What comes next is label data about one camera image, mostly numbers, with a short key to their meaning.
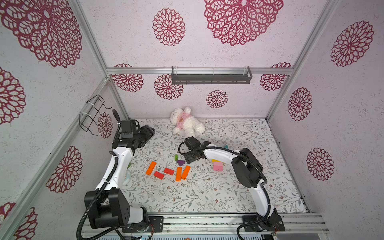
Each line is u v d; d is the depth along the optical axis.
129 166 0.94
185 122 1.09
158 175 0.91
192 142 0.78
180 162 0.94
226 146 1.02
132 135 0.62
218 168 0.92
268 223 0.63
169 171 0.93
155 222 0.73
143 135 0.73
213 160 0.67
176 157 0.97
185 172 0.91
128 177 0.88
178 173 0.91
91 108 0.78
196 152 0.74
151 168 0.94
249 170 0.55
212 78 0.94
